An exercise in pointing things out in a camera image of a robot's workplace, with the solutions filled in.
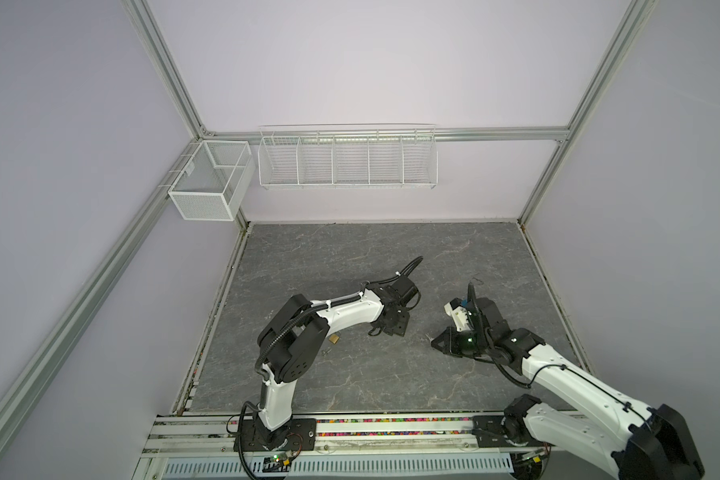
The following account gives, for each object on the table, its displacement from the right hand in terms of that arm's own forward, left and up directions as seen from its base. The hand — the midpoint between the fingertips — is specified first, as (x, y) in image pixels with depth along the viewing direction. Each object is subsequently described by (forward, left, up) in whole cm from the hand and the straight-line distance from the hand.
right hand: (433, 345), depth 80 cm
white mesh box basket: (+46, +68, +19) cm, 85 cm away
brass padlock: (+5, +28, -7) cm, 29 cm away
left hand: (+7, +9, -6) cm, 13 cm away
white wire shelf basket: (+56, +25, +22) cm, 65 cm away
